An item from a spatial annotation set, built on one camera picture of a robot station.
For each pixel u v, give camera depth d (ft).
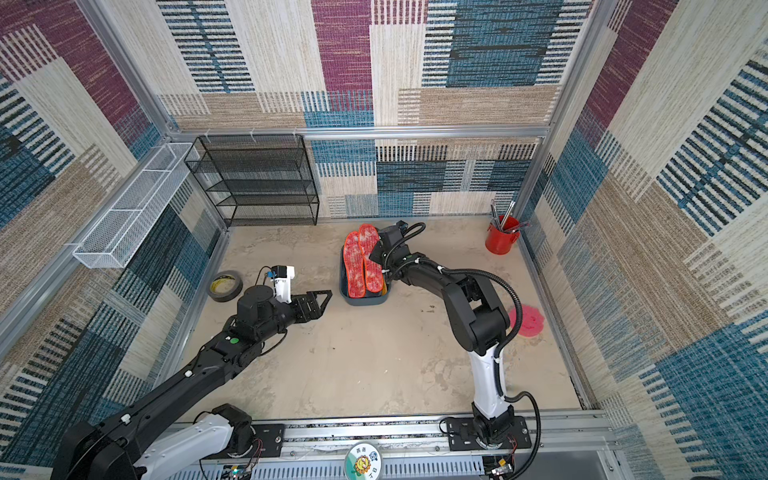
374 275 3.16
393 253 2.50
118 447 1.31
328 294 2.50
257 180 3.59
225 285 3.35
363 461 2.09
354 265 3.29
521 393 2.27
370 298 3.15
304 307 2.29
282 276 2.34
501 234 3.39
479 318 1.75
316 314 2.30
